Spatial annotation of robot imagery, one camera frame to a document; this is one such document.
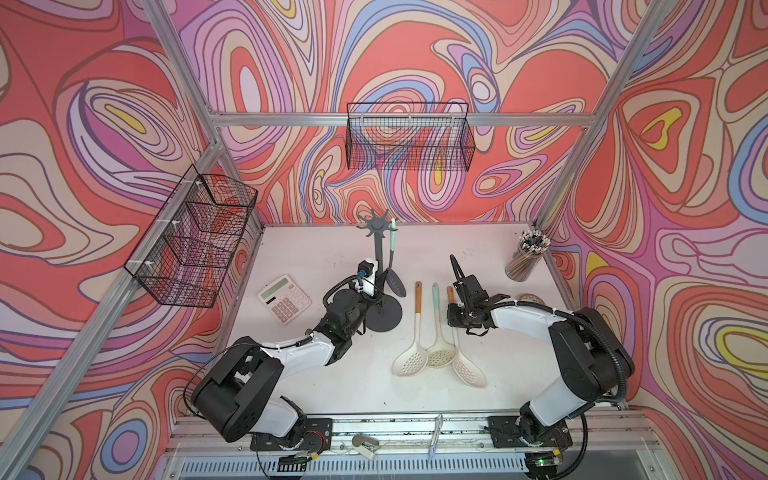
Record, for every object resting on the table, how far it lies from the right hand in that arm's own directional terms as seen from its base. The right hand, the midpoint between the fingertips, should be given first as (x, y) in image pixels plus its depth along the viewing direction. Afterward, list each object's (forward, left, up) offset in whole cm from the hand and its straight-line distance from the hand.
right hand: (455, 325), depth 93 cm
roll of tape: (+8, -26, +2) cm, 28 cm away
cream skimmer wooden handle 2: (-13, 0, +1) cm, 13 cm away
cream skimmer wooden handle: (-11, +14, +2) cm, 18 cm away
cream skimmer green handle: (-10, +6, +3) cm, 12 cm away
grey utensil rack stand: (+4, +22, +1) cm, 23 cm away
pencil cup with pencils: (+17, -24, +18) cm, 35 cm away
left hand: (+6, +21, +21) cm, 31 cm away
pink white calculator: (+9, +55, +5) cm, 56 cm away
